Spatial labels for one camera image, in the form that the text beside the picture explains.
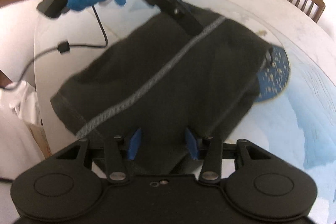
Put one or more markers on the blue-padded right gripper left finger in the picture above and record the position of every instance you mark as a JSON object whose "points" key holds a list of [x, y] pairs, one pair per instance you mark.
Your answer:
{"points": [[117, 150]]}

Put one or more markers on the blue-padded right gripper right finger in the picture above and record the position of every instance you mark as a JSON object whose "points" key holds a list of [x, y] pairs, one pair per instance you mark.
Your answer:
{"points": [[210, 151]]}

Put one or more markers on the black zippered garment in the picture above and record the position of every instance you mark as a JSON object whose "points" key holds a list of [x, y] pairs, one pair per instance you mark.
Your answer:
{"points": [[163, 81]]}

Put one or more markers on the blue patterned table mat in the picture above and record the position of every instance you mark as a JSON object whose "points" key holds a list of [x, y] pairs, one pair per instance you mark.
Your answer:
{"points": [[186, 69]]}

